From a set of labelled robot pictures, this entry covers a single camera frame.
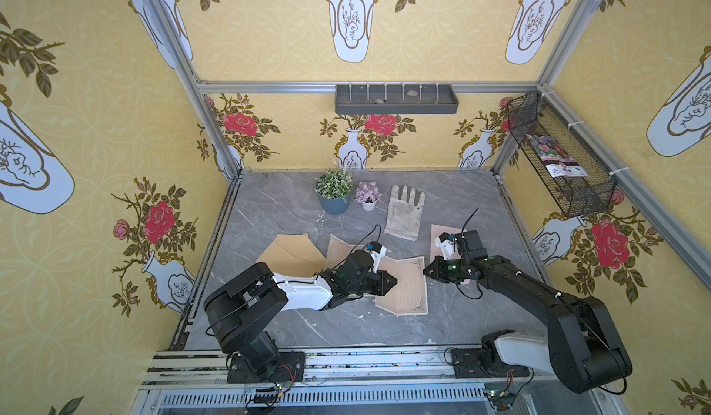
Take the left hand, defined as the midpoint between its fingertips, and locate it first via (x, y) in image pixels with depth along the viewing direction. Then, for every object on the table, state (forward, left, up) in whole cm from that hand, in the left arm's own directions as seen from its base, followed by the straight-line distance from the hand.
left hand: (400, 284), depth 83 cm
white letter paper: (-2, -3, -4) cm, 5 cm away
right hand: (+4, -8, -2) cm, 10 cm away
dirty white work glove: (+27, -6, -5) cm, 28 cm away
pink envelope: (+22, -17, -4) cm, 28 cm away
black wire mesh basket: (+19, -54, +17) cm, 60 cm away
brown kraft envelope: (+14, +34, -6) cm, 37 cm away
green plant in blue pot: (+31, +20, +8) cm, 38 cm away
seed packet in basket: (+22, -43, +29) cm, 56 cm away
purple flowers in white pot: (+32, +8, +4) cm, 33 cm away
